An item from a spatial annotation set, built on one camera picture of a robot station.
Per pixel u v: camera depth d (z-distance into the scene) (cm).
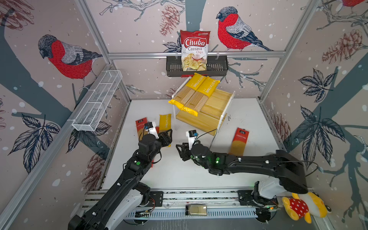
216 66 95
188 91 76
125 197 54
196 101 71
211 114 70
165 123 104
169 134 74
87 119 70
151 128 68
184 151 65
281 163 48
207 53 88
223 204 73
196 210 67
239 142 93
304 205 66
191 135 65
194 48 85
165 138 68
